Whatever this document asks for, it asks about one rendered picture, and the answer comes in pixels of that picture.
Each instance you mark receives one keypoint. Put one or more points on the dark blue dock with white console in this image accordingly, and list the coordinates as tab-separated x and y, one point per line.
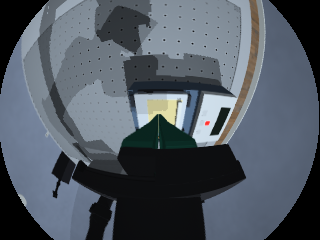
208	107

